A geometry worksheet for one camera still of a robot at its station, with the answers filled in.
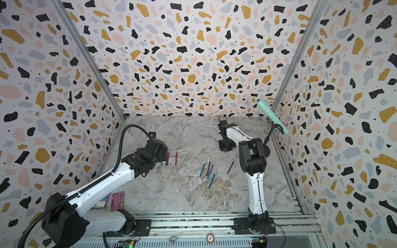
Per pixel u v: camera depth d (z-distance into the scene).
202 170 0.94
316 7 0.73
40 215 0.63
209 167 0.95
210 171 0.93
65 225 0.38
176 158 0.98
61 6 0.69
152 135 0.70
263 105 0.80
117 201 0.80
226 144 0.92
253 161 0.59
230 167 0.95
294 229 0.75
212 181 0.90
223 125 0.82
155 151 0.62
